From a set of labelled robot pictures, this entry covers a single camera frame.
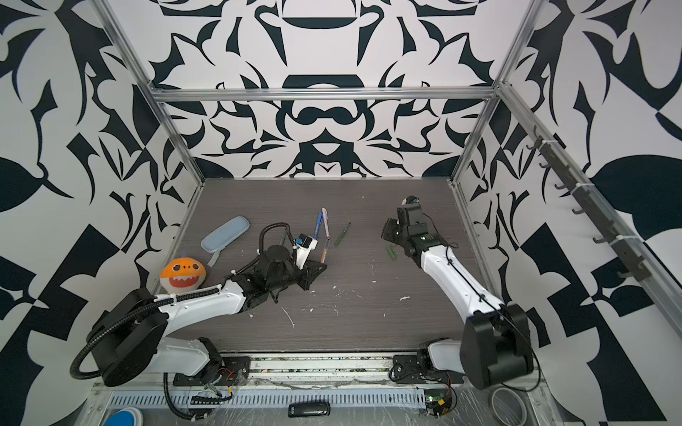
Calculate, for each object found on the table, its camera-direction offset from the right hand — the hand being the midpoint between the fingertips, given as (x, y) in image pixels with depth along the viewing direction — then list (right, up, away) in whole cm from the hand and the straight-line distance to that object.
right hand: (387, 222), depth 86 cm
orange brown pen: (-19, -8, -7) cm, 22 cm away
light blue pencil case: (-59, -6, +10) cm, 60 cm away
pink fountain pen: (-21, +1, +21) cm, 30 cm away
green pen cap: (+4, -11, +12) cm, 17 cm away
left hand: (-20, -11, -4) cm, 23 cm away
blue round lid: (-68, -47, -20) cm, 85 cm away
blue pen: (-24, -2, +18) cm, 30 cm away
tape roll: (+28, -47, -17) cm, 57 cm away
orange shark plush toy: (-64, -16, -3) cm, 66 cm away
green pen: (-15, -6, +17) cm, 24 cm away
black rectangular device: (-21, -47, -17) cm, 55 cm away
